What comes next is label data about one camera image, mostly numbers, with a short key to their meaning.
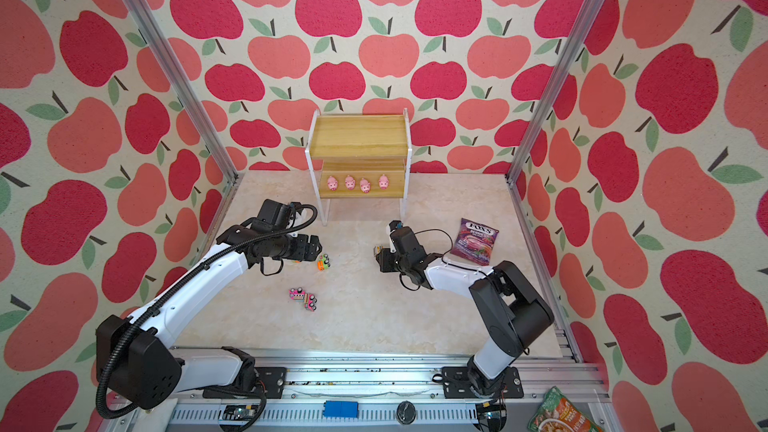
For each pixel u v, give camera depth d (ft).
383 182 3.14
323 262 3.11
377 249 3.04
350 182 3.13
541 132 3.43
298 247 2.41
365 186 3.08
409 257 2.36
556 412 2.26
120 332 1.34
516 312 1.49
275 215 2.08
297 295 2.87
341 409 2.26
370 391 2.41
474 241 3.23
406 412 2.02
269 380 2.46
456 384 2.39
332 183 3.13
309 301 2.83
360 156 2.69
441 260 2.11
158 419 2.23
